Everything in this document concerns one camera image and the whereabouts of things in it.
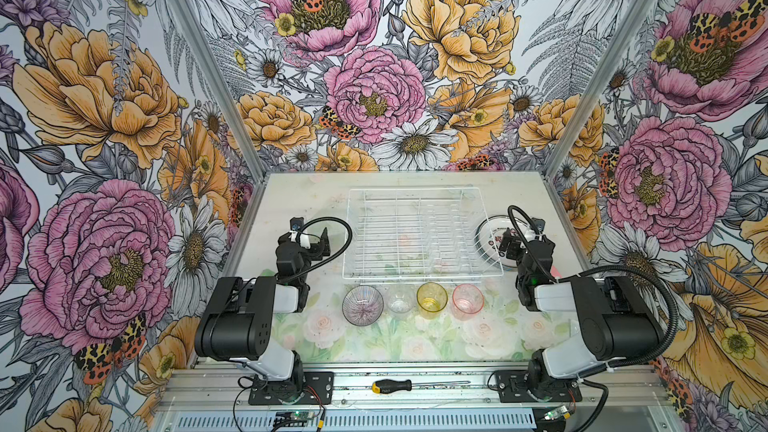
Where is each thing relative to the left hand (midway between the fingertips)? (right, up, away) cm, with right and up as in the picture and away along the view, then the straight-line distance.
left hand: (311, 236), depth 94 cm
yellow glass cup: (+36, -17, -5) cm, 41 cm away
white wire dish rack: (+35, -1, +8) cm, 36 cm away
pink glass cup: (+46, -18, -6) cm, 50 cm away
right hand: (+65, -1, 0) cm, 65 cm away
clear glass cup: (+27, -18, -4) cm, 33 cm away
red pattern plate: (+57, -1, +8) cm, 57 cm away
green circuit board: (+2, -39, -22) cm, 45 cm away
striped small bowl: (+16, -19, -7) cm, 26 cm away
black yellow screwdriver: (+24, -34, -20) cm, 46 cm away
